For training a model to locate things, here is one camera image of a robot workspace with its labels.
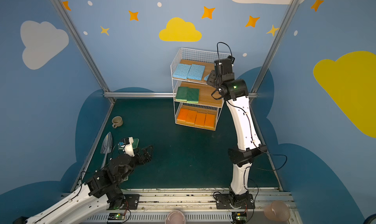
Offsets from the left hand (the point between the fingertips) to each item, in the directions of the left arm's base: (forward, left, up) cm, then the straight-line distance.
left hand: (147, 146), depth 75 cm
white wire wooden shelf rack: (+25, -24, +5) cm, 35 cm away
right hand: (+27, -35, +25) cm, 51 cm away
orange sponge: (+33, -16, -16) cm, 40 cm away
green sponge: (+31, -23, +8) cm, 39 cm away
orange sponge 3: (+32, -29, -18) cm, 46 cm away
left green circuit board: (-29, +13, -19) cm, 37 cm away
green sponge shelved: (+33, -16, +7) cm, 37 cm away
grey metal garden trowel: (+7, +32, -18) cm, 37 cm away
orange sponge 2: (+32, -22, -16) cm, 42 cm away
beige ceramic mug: (+26, +31, -16) cm, 44 cm away
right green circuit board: (-28, -48, -19) cm, 59 cm away
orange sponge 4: (+30, -37, -18) cm, 51 cm away
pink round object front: (-29, -16, -18) cm, 37 cm away
